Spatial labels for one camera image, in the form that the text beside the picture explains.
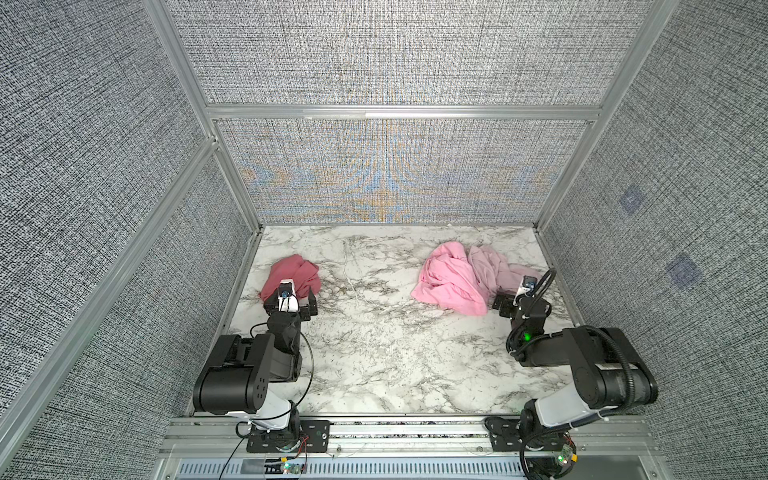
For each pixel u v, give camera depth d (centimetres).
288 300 83
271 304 79
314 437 73
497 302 86
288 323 69
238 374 46
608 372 45
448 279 95
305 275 100
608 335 50
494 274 97
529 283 79
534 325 70
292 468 69
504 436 73
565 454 69
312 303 83
